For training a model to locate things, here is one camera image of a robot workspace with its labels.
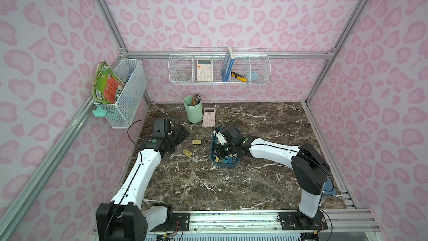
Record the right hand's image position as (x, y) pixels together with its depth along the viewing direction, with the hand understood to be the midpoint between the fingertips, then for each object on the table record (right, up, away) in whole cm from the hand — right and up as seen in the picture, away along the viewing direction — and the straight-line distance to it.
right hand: (214, 150), depth 87 cm
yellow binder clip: (-15, -3, +7) cm, 17 cm away
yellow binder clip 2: (-11, +3, +11) cm, 16 cm away
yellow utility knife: (+12, +42, +11) cm, 45 cm away
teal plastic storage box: (+8, -6, +3) cm, 10 cm away
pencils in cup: (-11, +28, +14) cm, 33 cm away
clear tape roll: (-18, +40, +9) cm, 45 cm away
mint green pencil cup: (-13, +20, +20) cm, 31 cm away
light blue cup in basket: (+24, +42, +14) cm, 51 cm away
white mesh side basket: (-43, +41, +1) cm, 59 cm away
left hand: (-15, +10, -5) cm, 19 cm away
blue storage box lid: (+57, -16, -5) cm, 59 cm away
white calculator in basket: (-6, +42, +7) cm, 43 cm away
